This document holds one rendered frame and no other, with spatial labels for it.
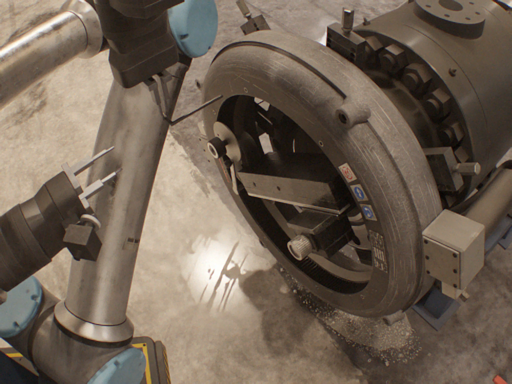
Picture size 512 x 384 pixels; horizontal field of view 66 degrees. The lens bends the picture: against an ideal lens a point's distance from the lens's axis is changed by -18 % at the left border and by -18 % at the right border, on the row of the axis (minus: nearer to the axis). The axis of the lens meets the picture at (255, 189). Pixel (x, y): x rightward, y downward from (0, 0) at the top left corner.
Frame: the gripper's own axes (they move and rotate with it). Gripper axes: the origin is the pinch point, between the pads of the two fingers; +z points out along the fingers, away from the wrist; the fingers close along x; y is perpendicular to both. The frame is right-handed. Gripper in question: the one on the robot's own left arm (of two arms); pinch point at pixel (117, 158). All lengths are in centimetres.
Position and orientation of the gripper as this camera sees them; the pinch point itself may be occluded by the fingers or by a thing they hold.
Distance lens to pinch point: 53.9
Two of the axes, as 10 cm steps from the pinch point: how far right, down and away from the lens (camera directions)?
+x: -0.8, -6.4, -7.7
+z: 7.8, -5.2, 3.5
